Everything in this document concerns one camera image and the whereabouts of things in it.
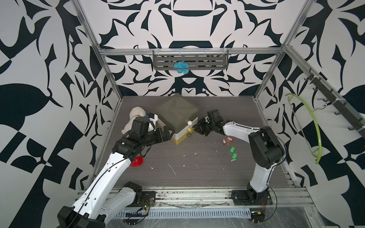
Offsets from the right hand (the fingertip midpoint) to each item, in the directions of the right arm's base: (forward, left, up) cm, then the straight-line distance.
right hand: (192, 124), depth 92 cm
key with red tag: (-7, -21, -10) cm, 25 cm away
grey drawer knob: (-4, +2, -6) cm, 7 cm away
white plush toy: (+9, +38, +2) cm, 39 cm away
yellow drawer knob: (-5, +2, +1) cm, 5 cm away
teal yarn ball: (+28, +6, +24) cm, 37 cm away
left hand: (-13, +13, +14) cm, 24 cm away
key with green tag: (-13, -26, -10) cm, 30 cm away
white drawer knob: (-5, +2, +9) cm, 10 cm away
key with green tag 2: (-18, -26, -10) cm, 33 cm away
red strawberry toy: (-22, +32, -6) cm, 39 cm away
